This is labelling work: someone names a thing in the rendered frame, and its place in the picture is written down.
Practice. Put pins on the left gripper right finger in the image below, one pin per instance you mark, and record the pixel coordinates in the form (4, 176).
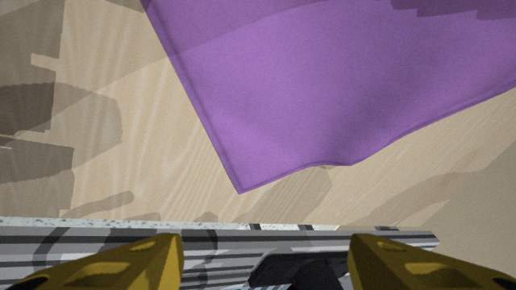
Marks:
(377, 263)

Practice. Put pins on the purple cloth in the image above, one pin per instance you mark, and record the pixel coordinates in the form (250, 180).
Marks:
(284, 85)

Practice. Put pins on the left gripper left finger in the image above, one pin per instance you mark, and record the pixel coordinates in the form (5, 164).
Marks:
(154, 263)

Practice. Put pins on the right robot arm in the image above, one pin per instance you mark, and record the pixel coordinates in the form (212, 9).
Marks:
(312, 271)

